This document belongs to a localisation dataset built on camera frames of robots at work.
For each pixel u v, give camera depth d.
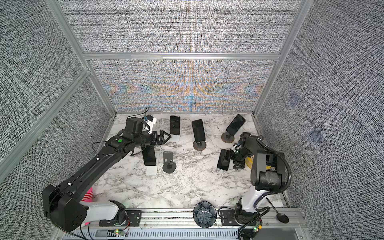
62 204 0.39
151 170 0.90
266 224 0.72
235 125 0.93
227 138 1.03
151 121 0.70
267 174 0.48
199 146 1.00
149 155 0.85
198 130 0.99
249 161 0.88
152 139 0.68
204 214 0.74
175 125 0.98
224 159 0.92
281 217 0.74
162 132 0.68
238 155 0.78
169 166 0.92
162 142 0.67
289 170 0.44
